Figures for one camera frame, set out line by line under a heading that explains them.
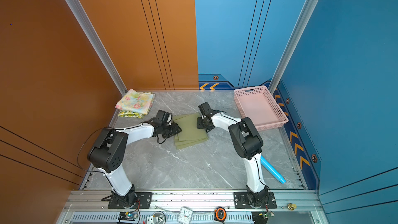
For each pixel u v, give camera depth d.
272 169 0.81
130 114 1.05
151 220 0.62
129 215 0.71
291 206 0.70
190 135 0.94
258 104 1.12
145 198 0.74
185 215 0.68
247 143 0.54
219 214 0.67
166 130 0.83
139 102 1.09
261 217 0.71
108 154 0.49
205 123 0.77
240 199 0.72
